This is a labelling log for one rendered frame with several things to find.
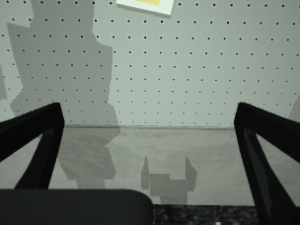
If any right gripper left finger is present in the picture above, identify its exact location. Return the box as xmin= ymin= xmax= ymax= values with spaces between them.
xmin=0 ymin=103 xmax=65 ymax=188

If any white gel cassette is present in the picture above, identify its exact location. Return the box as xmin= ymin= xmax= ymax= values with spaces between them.
xmin=116 ymin=0 xmax=174 ymax=15

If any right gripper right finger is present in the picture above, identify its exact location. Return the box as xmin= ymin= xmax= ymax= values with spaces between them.
xmin=234 ymin=103 xmax=300 ymax=225

